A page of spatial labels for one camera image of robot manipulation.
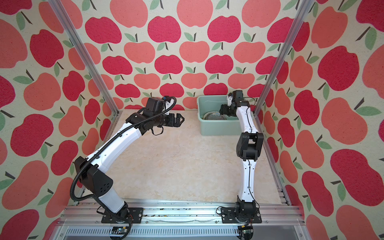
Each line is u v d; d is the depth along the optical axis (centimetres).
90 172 43
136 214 75
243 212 65
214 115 112
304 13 70
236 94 83
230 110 89
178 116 71
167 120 69
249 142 62
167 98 68
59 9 70
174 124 70
